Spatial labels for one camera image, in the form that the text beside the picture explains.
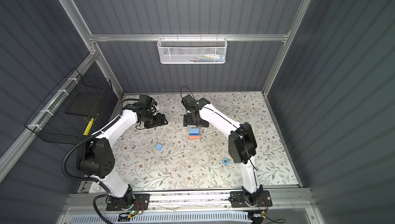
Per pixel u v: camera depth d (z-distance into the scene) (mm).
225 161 846
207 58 914
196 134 940
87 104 764
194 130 914
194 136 939
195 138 942
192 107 639
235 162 871
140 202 724
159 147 904
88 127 690
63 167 418
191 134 942
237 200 724
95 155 466
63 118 710
